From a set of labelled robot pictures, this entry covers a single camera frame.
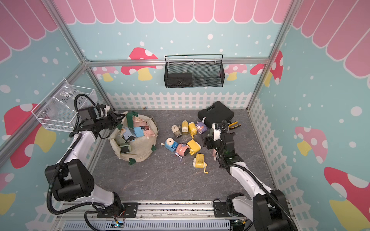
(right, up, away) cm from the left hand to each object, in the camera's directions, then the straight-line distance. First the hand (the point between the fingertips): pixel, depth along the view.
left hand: (125, 116), depth 83 cm
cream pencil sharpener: (+29, -10, +16) cm, 34 cm away
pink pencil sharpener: (+4, -3, +11) cm, 12 cm away
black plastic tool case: (+58, +4, +29) cm, 65 cm away
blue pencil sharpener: (+25, -17, +9) cm, 32 cm away
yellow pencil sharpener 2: (+43, -28, +4) cm, 51 cm away
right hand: (+47, -10, 0) cm, 48 cm away
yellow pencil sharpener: (+41, -19, +11) cm, 47 cm away
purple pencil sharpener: (+46, -6, +19) cm, 50 cm away
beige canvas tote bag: (+5, -21, +14) cm, 25 cm away
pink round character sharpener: (+33, -21, +8) cm, 40 cm away
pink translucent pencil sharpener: (+9, -10, +14) cm, 19 cm away
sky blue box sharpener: (+2, -10, +16) cm, 19 cm away
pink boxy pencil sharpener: (+53, -23, +8) cm, 58 cm away
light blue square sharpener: (-3, -11, +11) cm, 16 cm away
